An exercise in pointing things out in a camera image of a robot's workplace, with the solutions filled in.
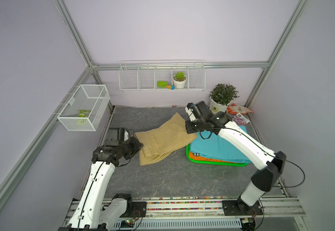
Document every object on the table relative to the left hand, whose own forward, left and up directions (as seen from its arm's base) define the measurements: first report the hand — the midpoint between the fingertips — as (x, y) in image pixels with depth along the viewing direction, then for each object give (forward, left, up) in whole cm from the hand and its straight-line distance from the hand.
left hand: (143, 145), depth 73 cm
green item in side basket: (+14, +31, +8) cm, 35 cm away
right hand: (+10, -24, +3) cm, 26 cm away
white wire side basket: (+37, +33, +2) cm, 50 cm away
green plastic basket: (-2, -24, -13) cm, 27 cm away
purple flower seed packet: (+30, -71, -22) cm, 80 cm away
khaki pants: (+2, -8, -3) cm, 8 cm away
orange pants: (-4, -33, -13) cm, 36 cm away
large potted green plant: (+38, -53, -4) cm, 65 cm away
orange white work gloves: (+41, -70, -21) cm, 84 cm away
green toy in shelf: (+48, -12, +2) cm, 49 cm away
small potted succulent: (+40, -23, +11) cm, 47 cm away
